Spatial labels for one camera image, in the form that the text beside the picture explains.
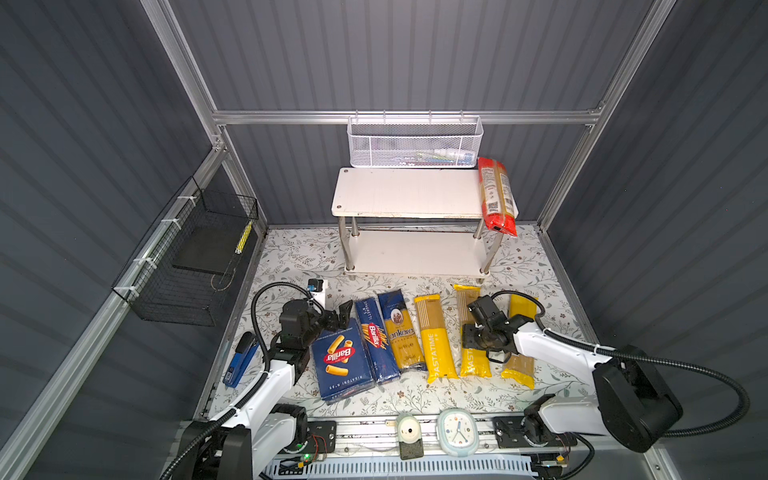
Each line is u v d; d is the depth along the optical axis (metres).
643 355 0.45
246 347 0.83
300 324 0.65
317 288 0.72
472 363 0.83
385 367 0.82
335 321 0.76
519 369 0.82
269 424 0.58
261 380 0.52
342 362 0.79
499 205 0.74
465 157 0.89
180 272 0.72
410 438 0.68
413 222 1.24
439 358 0.85
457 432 0.72
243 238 0.80
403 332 0.89
